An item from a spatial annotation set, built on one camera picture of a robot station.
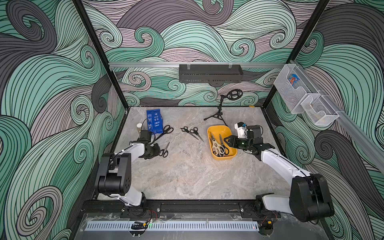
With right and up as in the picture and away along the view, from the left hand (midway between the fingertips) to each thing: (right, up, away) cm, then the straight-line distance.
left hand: (158, 150), depth 94 cm
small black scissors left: (+17, +13, +13) cm, 25 cm away
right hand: (+43, +8, -7) cm, 45 cm away
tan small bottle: (-14, +16, +4) cm, 21 cm away
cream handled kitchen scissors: (+38, +1, -1) cm, 38 cm away
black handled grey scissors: (+4, -1, +1) cm, 5 cm away
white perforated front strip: (-9, -30, -24) cm, 40 cm away
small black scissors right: (+24, +12, +13) cm, 30 cm away
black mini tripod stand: (+48, +36, 0) cm, 60 cm away
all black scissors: (+42, +1, -1) cm, 42 cm away
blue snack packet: (-5, +19, +13) cm, 23 cm away
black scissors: (+4, +13, +13) cm, 18 cm away
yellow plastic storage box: (+45, +12, +7) cm, 47 cm away
